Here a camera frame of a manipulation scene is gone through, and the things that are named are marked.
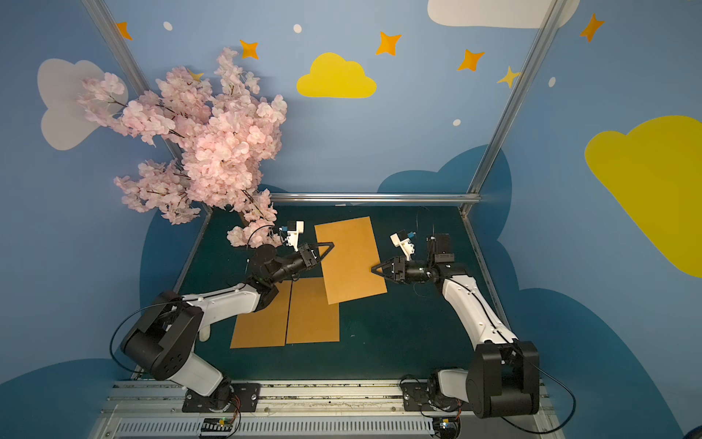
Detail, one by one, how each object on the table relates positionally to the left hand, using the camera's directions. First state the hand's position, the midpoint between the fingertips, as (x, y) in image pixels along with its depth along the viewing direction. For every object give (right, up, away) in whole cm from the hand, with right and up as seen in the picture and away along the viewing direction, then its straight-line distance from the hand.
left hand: (335, 242), depth 77 cm
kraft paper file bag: (+4, -7, 0) cm, 8 cm away
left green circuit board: (-32, -50, -4) cm, 59 cm away
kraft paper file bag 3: (-23, -28, +11) cm, 38 cm away
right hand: (+13, -8, 0) cm, 15 cm away
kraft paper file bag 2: (-9, -26, +13) cm, 31 cm away
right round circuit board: (+31, -51, -4) cm, 60 cm away
